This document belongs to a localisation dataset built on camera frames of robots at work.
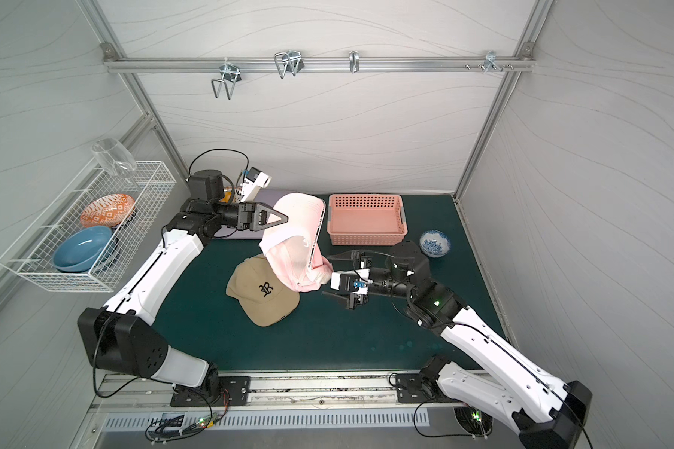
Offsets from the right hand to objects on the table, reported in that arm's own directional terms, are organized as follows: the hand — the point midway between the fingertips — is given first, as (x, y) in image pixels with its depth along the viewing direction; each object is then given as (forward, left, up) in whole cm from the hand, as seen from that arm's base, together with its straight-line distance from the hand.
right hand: (328, 266), depth 62 cm
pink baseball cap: (+6, +10, -2) cm, 12 cm away
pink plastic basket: (+41, -10, -33) cm, 54 cm away
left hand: (+8, +10, +5) cm, 14 cm away
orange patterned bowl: (+12, +58, +3) cm, 60 cm away
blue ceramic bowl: (-1, +55, +4) cm, 56 cm away
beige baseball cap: (+4, +22, -27) cm, 35 cm away
